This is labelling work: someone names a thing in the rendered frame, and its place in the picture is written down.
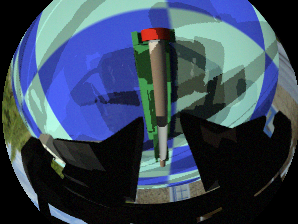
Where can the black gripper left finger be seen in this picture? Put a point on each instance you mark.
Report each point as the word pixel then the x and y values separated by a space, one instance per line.
pixel 117 158

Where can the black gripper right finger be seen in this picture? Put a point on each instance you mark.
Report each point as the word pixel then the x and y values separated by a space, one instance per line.
pixel 214 146

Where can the metal pin with red cap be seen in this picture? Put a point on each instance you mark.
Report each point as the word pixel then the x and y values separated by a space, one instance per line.
pixel 156 38

